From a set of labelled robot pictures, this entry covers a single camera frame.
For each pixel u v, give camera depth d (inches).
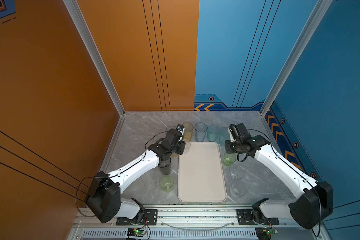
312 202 15.6
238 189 31.9
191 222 28.5
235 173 33.9
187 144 38.1
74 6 27.3
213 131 38.2
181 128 28.7
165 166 31.8
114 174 17.5
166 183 33.2
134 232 28.0
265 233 27.7
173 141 25.0
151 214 29.3
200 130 37.0
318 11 28.0
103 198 16.2
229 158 35.9
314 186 16.2
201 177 33.5
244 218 28.5
